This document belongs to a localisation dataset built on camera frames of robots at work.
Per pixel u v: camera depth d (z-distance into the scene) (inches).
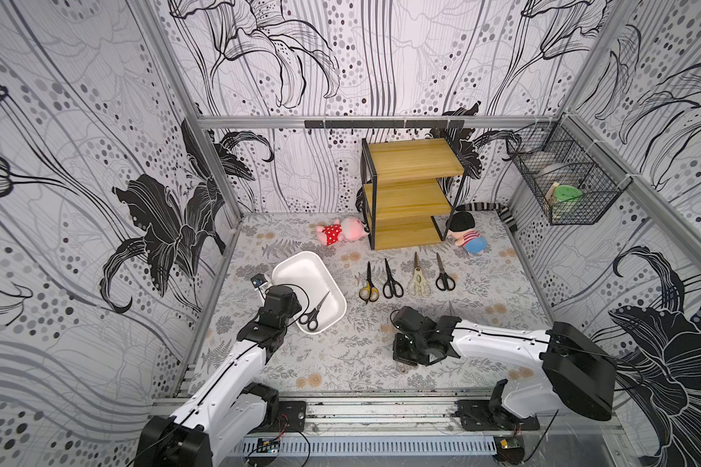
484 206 46.7
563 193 31.3
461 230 42.0
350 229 41.4
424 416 29.4
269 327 24.4
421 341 24.9
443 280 38.7
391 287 38.5
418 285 38.4
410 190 39.8
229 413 21.8
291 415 28.9
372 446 30.1
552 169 31.0
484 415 28.7
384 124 36.4
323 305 35.6
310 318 34.7
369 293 37.6
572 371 16.5
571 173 30.7
